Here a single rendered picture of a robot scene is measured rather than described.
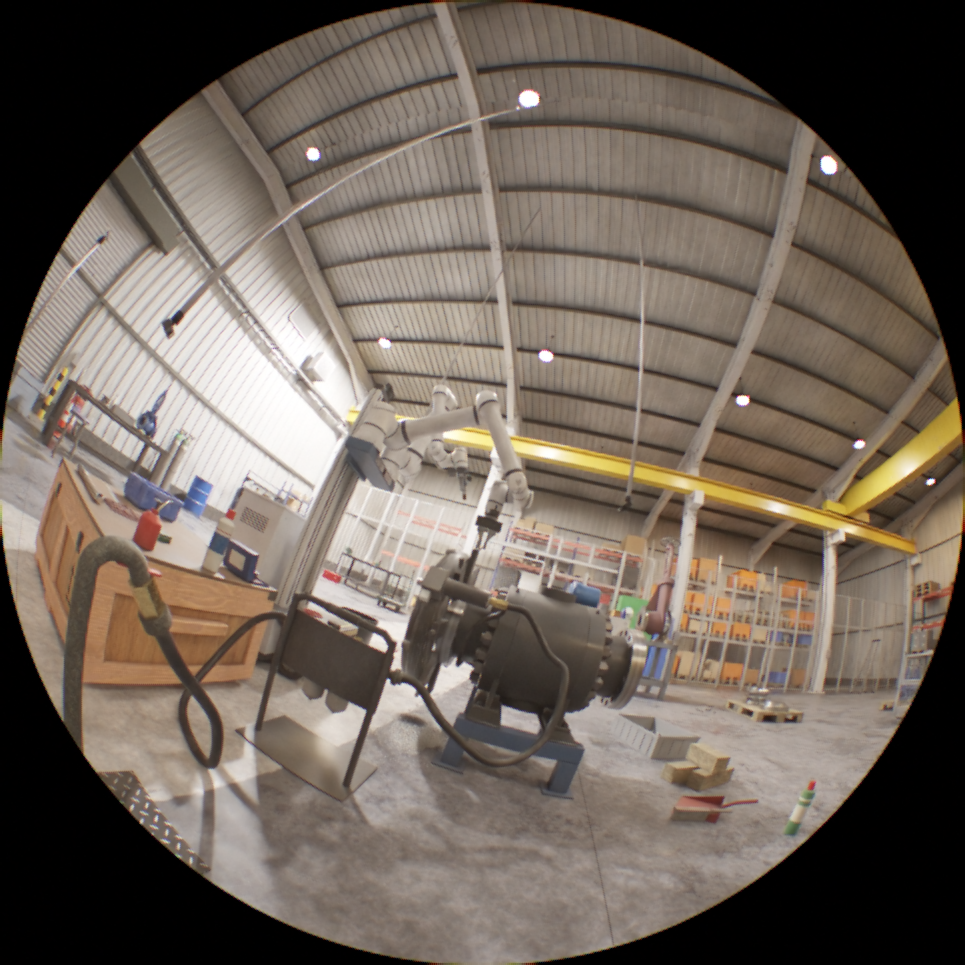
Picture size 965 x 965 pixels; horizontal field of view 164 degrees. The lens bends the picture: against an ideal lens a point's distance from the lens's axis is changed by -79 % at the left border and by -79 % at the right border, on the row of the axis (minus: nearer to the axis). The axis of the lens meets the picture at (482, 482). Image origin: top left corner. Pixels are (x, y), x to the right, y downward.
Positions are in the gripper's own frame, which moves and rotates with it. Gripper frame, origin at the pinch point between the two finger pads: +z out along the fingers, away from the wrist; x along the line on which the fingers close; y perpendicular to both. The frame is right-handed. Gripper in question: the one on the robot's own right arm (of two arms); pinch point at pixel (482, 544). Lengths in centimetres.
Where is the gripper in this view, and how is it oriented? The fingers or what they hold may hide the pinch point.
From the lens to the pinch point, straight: 166.0
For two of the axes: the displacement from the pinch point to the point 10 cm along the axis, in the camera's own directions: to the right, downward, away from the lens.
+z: -3.0, 9.1, -2.8
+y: -1.4, 2.4, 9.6
